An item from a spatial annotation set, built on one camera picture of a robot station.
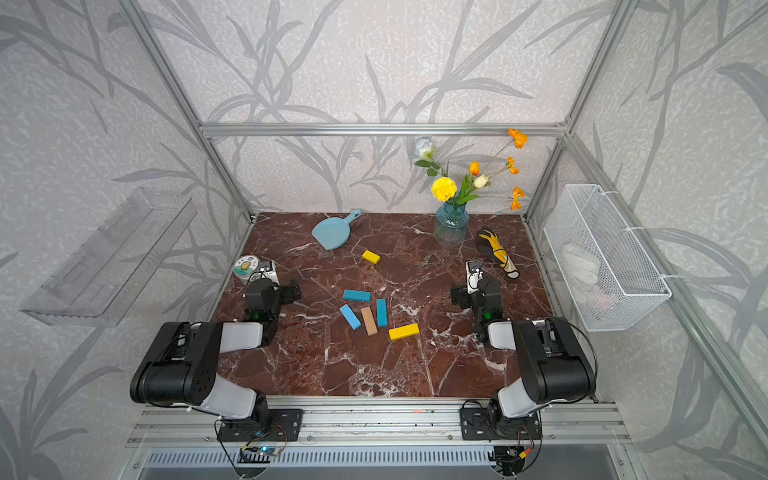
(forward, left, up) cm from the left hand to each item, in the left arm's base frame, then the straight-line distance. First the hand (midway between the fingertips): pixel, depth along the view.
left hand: (279, 277), depth 94 cm
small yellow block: (+13, -28, -7) cm, 31 cm away
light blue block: (-10, -23, -6) cm, 26 cm away
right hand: (0, -61, 0) cm, 61 cm away
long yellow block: (-15, -39, -6) cm, 43 cm away
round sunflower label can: (+4, +12, 0) cm, 13 cm away
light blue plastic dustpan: (+26, -11, -8) cm, 30 cm away
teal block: (-3, -24, -6) cm, 25 cm away
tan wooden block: (-12, -29, -6) cm, 32 cm away
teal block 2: (-9, -33, -6) cm, 34 cm away
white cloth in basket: (-8, -84, +18) cm, 87 cm away
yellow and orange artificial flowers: (+22, -61, +20) cm, 68 cm away
